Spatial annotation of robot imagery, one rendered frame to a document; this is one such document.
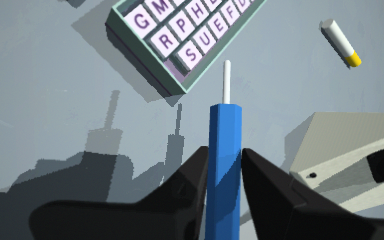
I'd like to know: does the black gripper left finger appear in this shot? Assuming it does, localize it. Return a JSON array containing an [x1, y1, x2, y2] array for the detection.
[[29, 146, 209, 240]]

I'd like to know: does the keyboard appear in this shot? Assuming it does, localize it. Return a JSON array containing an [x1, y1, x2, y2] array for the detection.
[[105, 0, 267, 96]]

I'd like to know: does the blue stylus with grey tip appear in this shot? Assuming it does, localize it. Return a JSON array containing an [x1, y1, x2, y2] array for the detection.
[[205, 60, 242, 240]]

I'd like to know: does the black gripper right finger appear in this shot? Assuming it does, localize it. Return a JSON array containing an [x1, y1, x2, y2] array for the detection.
[[241, 148, 384, 240]]

